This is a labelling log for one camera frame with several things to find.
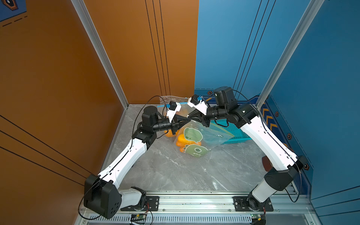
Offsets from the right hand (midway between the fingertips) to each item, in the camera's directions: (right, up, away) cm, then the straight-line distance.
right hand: (191, 113), depth 66 cm
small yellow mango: (-5, -14, +12) cm, 19 cm away
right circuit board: (+35, -53, +6) cm, 64 cm away
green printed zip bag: (+3, -13, +8) cm, 15 cm away
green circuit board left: (-26, -52, +5) cm, 59 cm away
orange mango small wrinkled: (-5, -18, +13) cm, 22 cm away
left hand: (-1, -2, +2) cm, 3 cm away
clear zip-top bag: (-19, +14, +54) cm, 59 cm away
